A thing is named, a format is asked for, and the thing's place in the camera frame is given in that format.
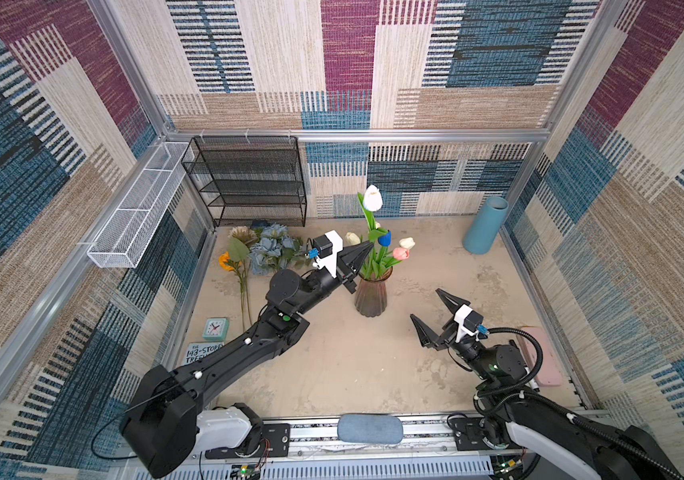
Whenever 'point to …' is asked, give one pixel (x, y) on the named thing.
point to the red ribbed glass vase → (371, 295)
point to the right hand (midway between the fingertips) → (424, 304)
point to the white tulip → (407, 242)
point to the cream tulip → (351, 239)
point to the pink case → (549, 373)
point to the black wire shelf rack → (248, 178)
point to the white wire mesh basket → (121, 241)
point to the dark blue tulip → (385, 241)
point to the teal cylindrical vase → (483, 235)
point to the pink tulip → (398, 254)
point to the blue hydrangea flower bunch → (275, 249)
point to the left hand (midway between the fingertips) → (372, 241)
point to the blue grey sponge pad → (370, 429)
